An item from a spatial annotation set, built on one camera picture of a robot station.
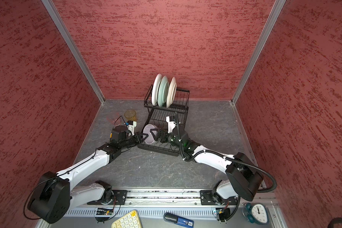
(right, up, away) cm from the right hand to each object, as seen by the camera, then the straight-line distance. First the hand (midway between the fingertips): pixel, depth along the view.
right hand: (154, 133), depth 78 cm
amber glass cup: (-21, +10, +26) cm, 35 cm away
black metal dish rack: (-2, +5, +28) cm, 28 cm away
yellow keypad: (-9, -40, -11) cm, 43 cm away
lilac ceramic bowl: (-3, -4, +5) cm, 7 cm away
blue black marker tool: (+10, -38, -13) cm, 41 cm away
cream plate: (+10, +23, +2) cm, 25 cm away
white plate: (0, +24, +1) cm, 24 cm away
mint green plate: (+5, +24, +2) cm, 25 cm away
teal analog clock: (+52, -37, -11) cm, 64 cm away
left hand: (-5, -3, +6) cm, 8 cm away
